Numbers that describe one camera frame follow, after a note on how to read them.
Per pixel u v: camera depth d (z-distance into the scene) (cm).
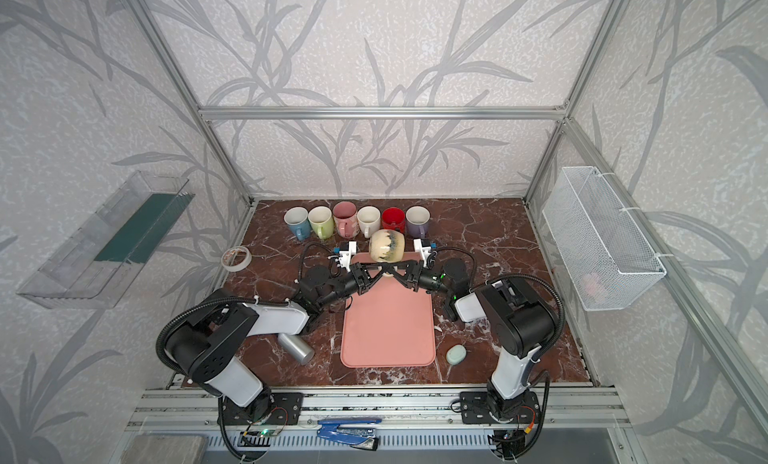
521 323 49
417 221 108
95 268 64
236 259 104
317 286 66
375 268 80
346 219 102
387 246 79
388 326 88
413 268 76
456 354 81
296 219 105
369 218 105
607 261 61
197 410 75
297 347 81
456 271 71
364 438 68
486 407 73
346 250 79
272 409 72
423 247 82
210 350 45
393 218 108
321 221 102
